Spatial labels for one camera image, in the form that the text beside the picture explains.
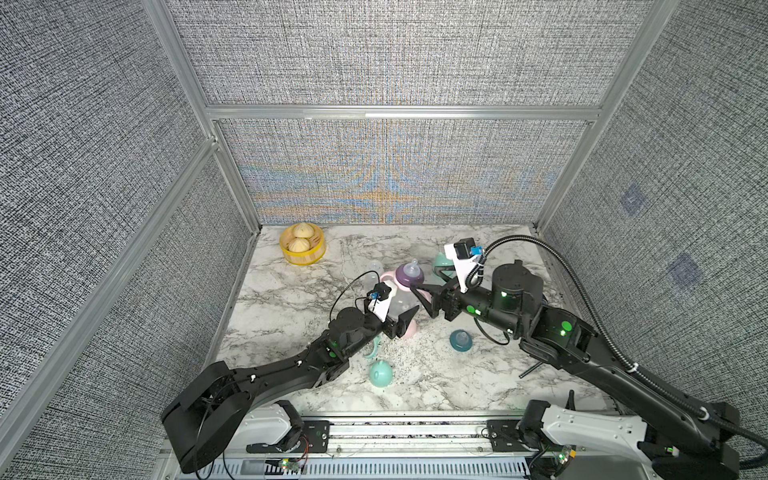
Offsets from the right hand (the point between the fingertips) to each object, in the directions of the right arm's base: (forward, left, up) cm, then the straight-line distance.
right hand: (426, 272), depth 59 cm
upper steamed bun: (+41, +38, -32) cm, 64 cm away
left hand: (+4, +2, -16) cm, 17 cm away
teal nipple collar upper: (+1, -14, -37) cm, 39 cm away
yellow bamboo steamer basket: (+33, +33, -35) cm, 58 cm away
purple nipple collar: (+3, +3, -7) cm, 8 cm away
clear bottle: (+19, +11, -24) cm, 33 cm away
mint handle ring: (-2, +11, -35) cm, 37 cm away
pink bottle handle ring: (+4, +6, -8) cm, 11 cm away
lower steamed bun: (+34, +38, -32) cm, 61 cm away
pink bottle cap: (+4, 0, -36) cm, 36 cm away
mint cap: (-10, +9, -34) cm, 36 cm away
